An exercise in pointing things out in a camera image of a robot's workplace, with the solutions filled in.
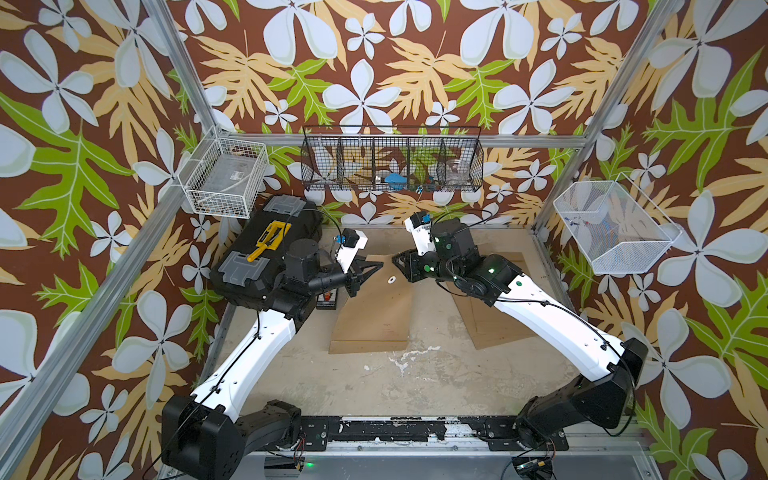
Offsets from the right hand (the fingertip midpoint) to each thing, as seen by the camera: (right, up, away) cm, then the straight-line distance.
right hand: (393, 257), depth 71 cm
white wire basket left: (-49, +24, +15) cm, 56 cm away
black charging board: (-21, -15, +27) cm, 37 cm away
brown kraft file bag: (-4, -18, +15) cm, 23 cm away
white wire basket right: (+64, +7, +10) cm, 65 cm away
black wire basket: (+1, +33, +28) cm, 44 cm away
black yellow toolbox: (-42, -4, +13) cm, 44 cm away
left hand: (-3, -1, -1) cm, 3 cm away
